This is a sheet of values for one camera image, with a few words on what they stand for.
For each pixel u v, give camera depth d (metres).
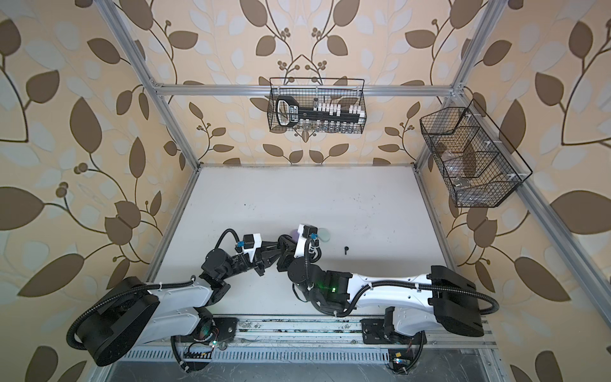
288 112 0.84
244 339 0.74
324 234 1.96
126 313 0.46
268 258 0.69
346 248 0.93
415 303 0.43
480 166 0.72
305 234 0.62
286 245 0.69
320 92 0.91
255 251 0.65
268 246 0.73
